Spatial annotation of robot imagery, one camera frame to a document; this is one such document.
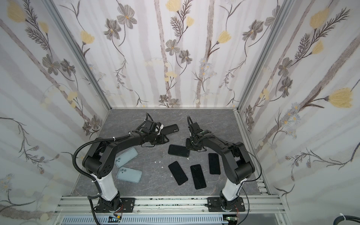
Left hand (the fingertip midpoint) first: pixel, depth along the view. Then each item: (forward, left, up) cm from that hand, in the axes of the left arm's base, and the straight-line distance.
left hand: (166, 137), depth 93 cm
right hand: (-5, -12, 0) cm, 13 cm away
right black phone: (-17, -31, -7) cm, 36 cm away
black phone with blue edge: (-7, -8, -7) cm, 13 cm away
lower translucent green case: (-22, +23, -8) cm, 32 cm away
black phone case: (+12, -2, -8) cm, 15 cm away
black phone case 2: (-7, -8, -7) cm, 13 cm away
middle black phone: (-26, -20, -6) cm, 33 cm away
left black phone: (-22, -7, -7) cm, 24 cm away
